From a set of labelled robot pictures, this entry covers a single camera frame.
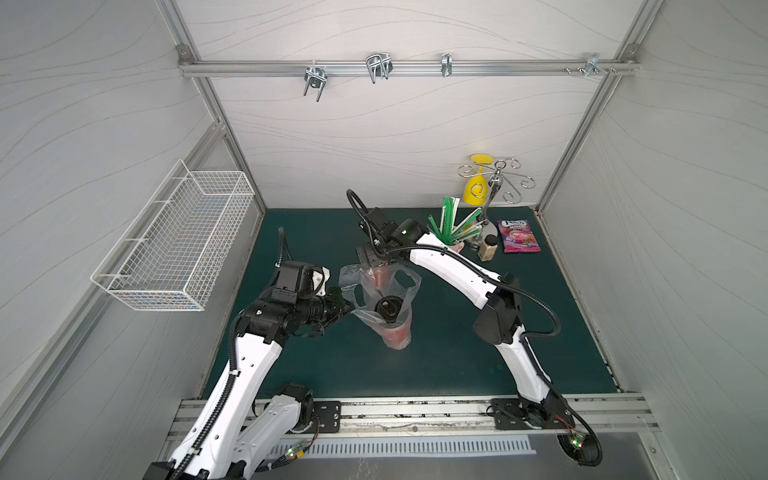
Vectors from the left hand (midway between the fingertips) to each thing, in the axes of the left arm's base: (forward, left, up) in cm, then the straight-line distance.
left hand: (350, 307), depth 70 cm
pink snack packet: (+39, -56, -19) cm, 71 cm away
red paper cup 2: (-2, -11, -2) cm, 11 cm away
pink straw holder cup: (+29, -32, -13) cm, 45 cm away
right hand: (+20, -4, -4) cm, 21 cm away
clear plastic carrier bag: (+7, -1, -3) cm, 7 cm away
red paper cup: (+17, -6, -12) cm, 21 cm away
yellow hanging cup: (+51, -40, -6) cm, 65 cm away
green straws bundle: (+33, -28, -10) cm, 44 cm away
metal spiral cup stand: (+41, -44, -16) cm, 62 cm away
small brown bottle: (+30, -42, -15) cm, 54 cm away
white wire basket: (+7, +41, +10) cm, 43 cm away
